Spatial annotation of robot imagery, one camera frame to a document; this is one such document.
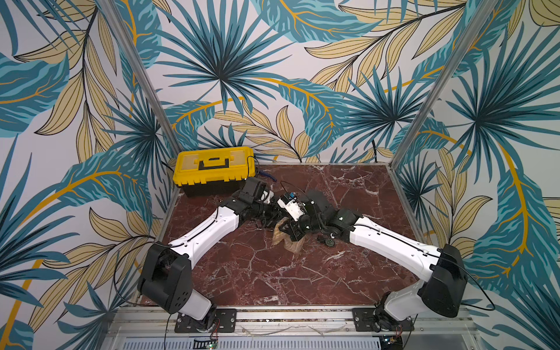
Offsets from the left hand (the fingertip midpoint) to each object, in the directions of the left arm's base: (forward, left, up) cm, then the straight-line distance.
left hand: (292, 218), depth 77 cm
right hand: (-4, +4, 0) cm, 5 cm away
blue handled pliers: (+36, +11, -18) cm, 42 cm away
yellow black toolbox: (+25, +34, -4) cm, 43 cm away
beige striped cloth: (-7, +4, 0) cm, 8 cm away
